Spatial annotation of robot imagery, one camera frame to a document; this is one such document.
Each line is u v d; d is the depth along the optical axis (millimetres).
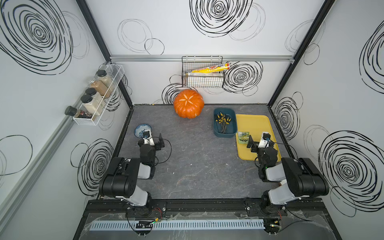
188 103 1028
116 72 996
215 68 868
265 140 755
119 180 444
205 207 755
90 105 647
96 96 680
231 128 1059
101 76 738
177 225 963
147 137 758
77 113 608
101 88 722
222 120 1084
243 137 1011
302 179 448
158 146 818
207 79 867
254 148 810
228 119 1084
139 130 1014
